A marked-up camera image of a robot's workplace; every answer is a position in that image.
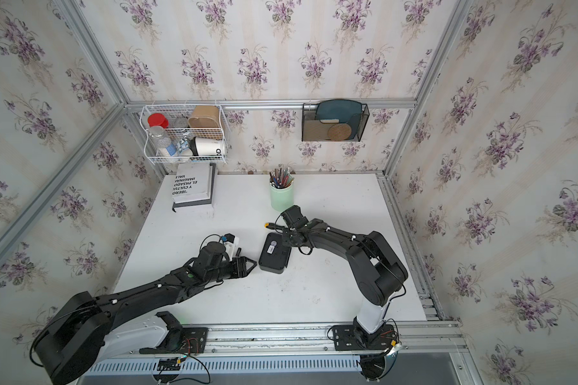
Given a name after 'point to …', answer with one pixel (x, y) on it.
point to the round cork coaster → (339, 131)
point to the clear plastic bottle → (160, 141)
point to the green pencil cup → (281, 199)
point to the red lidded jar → (157, 119)
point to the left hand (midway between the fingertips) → (255, 268)
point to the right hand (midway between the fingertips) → (289, 238)
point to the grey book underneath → (202, 201)
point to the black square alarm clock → (274, 254)
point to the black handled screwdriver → (273, 226)
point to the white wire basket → (184, 131)
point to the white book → (192, 182)
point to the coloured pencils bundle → (280, 178)
